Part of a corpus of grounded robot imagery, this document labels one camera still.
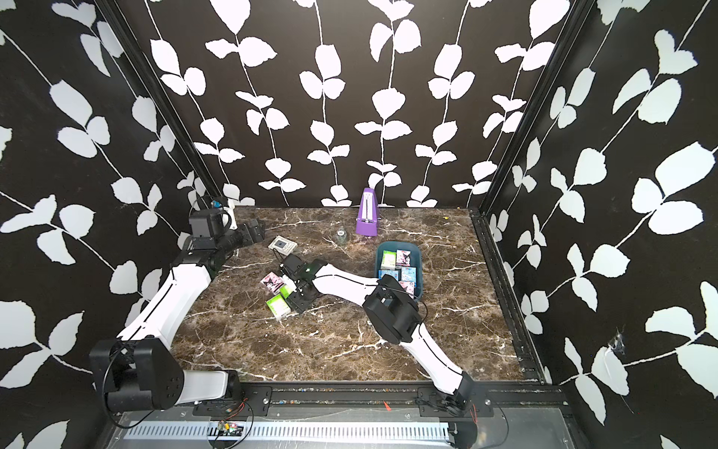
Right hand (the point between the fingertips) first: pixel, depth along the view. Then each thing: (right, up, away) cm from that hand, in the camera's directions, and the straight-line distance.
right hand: (299, 296), depth 92 cm
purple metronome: (+23, +27, +15) cm, 39 cm away
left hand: (-12, +25, -9) cm, 29 cm away
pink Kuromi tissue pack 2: (-10, +4, +3) cm, 11 cm away
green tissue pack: (-6, -3, -4) cm, 7 cm away
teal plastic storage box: (+41, +11, +9) cm, 43 cm away
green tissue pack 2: (-4, +3, +1) cm, 5 cm away
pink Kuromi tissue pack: (+36, +12, +9) cm, 39 cm away
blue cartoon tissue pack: (+31, +7, +6) cm, 33 cm away
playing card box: (-10, +17, +15) cm, 25 cm away
